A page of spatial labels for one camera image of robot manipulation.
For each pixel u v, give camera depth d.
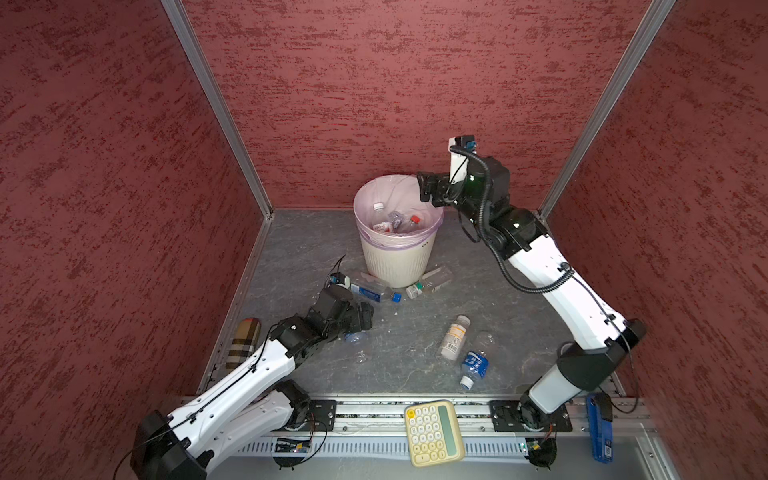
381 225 0.92
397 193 0.95
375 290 0.96
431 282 0.95
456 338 0.83
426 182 0.58
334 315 0.59
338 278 0.69
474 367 0.77
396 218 0.99
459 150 0.44
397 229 0.99
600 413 0.71
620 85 0.84
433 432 0.70
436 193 0.59
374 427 0.73
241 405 0.45
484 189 0.46
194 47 0.76
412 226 1.00
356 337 0.82
